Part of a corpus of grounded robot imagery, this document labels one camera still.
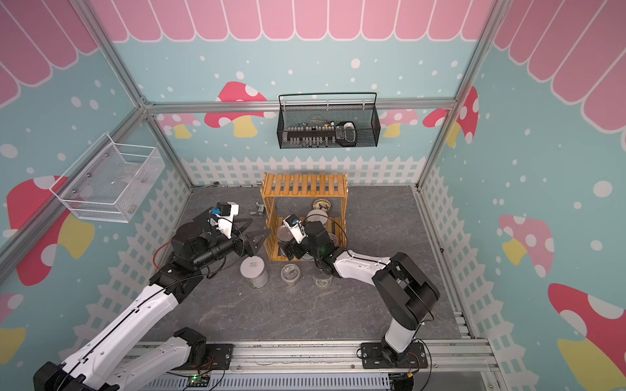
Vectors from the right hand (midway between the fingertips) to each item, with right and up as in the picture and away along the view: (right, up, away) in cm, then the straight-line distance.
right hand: (290, 233), depth 88 cm
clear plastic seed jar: (0, -14, -2) cm, 14 cm away
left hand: (-6, +3, -16) cm, 17 cm away
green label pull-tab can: (+12, -15, -4) cm, 20 cm away
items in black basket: (+10, +37, +3) cm, 39 cm away
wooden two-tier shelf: (+8, +15, +29) cm, 33 cm away
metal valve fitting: (-16, +8, +21) cm, 28 cm away
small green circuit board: (-26, -43, -15) cm, 52 cm away
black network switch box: (-41, +3, +19) cm, 46 cm away
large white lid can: (-12, -12, -5) cm, 17 cm away
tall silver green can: (-2, 0, -1) cm, 2 cm away
